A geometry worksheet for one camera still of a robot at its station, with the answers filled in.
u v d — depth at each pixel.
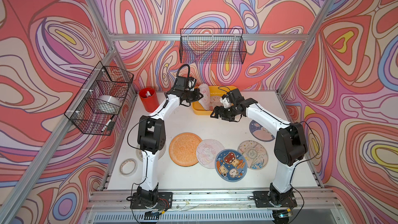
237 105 0.71
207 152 0.89
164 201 0.72
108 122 0.72
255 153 0.88
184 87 0.77
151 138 0.55
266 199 0.73
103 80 0.83
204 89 0.98
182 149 0.91
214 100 1.14
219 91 0.82
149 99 1.01
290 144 0.49
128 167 0.84
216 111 0.82
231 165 0.84
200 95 0.93
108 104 0.70
